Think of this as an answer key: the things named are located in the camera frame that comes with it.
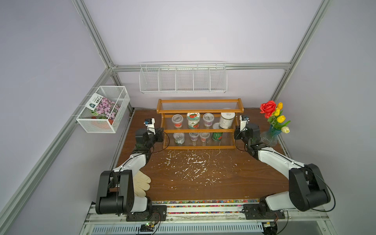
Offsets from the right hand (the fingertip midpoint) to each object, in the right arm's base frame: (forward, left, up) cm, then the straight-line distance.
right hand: (236, 124), depth 90 cm
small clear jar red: (-2, +20, -9) cm, 22 cm away
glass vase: (-4, -23, -8) cm, 25 cm away
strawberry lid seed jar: (-1, +27, +6) cm, 28 cm away
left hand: (-2, +46, 0) cm, 46 cm away
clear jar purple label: (+1, +18, +5) cm, 19 cm away
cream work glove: (-30, +57, -15) cm, 66 cm away
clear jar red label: (+1, +37, +4) cm, 37 cm away
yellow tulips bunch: (-7, -18, +12) cm, 23 cm away
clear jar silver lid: (-4, +37, -8) cm, 38 cm away
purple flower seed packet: (-2, +74, +19) cm, 76 cm away
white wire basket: (-8, +80, +14) cm, 81 cm away
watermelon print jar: (-2, +12, -10) cm, 15 cm away
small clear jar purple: (-2, +27, -10) cm, 28 cm away
